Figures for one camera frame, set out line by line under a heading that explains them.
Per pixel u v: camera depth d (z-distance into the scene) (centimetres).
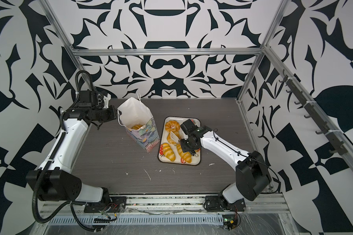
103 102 66
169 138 94
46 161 41
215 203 75
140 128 73
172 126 104
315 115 55
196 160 88
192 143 58
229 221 71
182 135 92
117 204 73
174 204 76
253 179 43
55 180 40
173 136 89
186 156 87
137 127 99
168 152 89
